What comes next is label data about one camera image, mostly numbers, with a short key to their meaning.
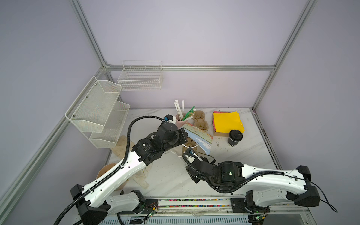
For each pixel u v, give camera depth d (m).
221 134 1.02
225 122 1.08
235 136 0.90
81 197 0.37
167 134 0.48
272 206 0.75
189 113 0.93
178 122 1.02
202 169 0.45
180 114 1.01
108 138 0.77
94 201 0.37
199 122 1.08
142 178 0.83
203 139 0.82
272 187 0.42
